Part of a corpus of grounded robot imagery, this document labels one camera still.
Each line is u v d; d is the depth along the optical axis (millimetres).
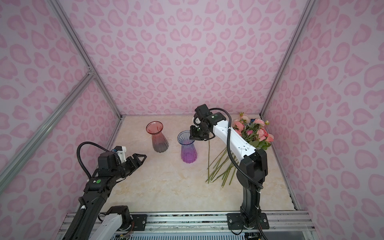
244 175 430
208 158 970
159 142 930
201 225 731
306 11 707
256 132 964
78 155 558
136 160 691
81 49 822
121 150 716
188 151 853
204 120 623
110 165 587
